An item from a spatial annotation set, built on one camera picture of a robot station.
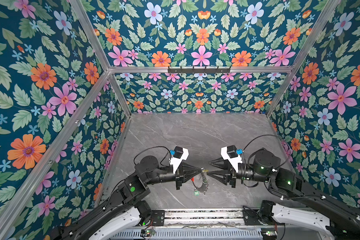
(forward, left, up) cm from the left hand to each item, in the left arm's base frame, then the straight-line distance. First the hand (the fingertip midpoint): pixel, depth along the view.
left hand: (201, 173), depth 52 cm
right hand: (+2, -3, 0) cm, 4 cm away
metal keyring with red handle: (-2, -2, -8) cm, 8 cm away
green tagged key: (-1, +1, -21) cm, 21 cm away
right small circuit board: (-18, -33, -36) cm, 52 cm away
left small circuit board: (-14, +26, -36) cm, 46 cm away
